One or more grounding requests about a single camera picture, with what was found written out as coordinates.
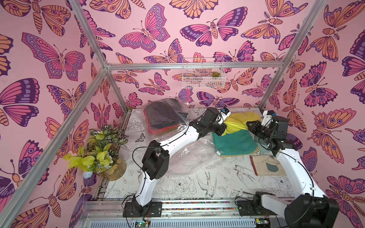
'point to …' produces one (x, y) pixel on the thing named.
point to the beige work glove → (267, 165)
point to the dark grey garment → (164, 112)
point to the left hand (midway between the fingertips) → (227, 125)
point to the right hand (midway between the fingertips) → (250, 122)
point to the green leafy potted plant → (100, 155)
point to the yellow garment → (237, 120)
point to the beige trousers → (253, 152)
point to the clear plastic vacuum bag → (193, 158)
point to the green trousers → (235, 142)
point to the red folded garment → (161, 130)
